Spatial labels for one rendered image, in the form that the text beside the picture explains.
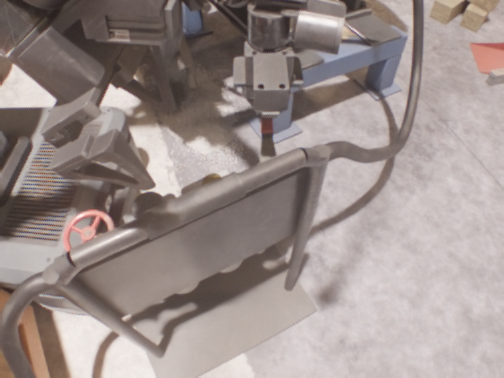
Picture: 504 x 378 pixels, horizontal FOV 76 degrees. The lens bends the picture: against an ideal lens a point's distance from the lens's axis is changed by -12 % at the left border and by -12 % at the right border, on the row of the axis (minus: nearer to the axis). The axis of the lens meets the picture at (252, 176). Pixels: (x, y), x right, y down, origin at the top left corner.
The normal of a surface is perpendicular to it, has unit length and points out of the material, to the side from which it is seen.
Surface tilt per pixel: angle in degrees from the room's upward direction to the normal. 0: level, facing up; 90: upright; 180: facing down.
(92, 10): 90
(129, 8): 90
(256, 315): 0
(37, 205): 0
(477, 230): 0
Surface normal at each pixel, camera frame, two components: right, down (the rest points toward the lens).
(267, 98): 0.00, 0.81
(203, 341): 0.00, -0.58
